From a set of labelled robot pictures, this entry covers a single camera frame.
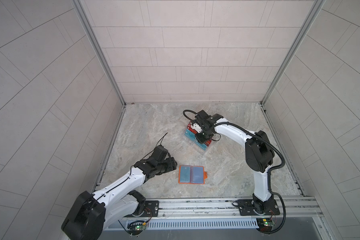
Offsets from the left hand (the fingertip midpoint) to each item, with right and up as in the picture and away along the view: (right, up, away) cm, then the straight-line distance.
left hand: (177, 164), depth 83 cm
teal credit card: (+4, -5, -2) cm, 7 cm away
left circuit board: (-17, -23, -17) cm, 34 cm away
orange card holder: (+8, -5, -1) cm, 10 cm away
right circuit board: (+42, -23, -15) cm, 50 cm away
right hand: (+12, +12, +8) cm, 18 cm away
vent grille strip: (+11, -22, -15) cm, 29 cm away
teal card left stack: (+7, +15, +11) cm, 20 cm away
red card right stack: (+18, +11, +4) cm, 22 cm away
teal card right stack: (+15, +9, +6) cm, 19 cm away
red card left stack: (+7, +20, +4) cm, 22 cm away
